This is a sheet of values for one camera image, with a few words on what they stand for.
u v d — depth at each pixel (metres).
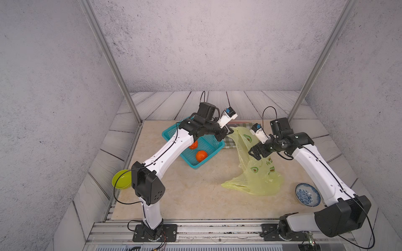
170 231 0.73
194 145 1.01
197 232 0.74
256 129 0.69
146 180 0.44
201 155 0.94
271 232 0.72
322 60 0.87
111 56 0.87
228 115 0.64
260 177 0.79
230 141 0.77
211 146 1.04
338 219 0.39
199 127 0.56
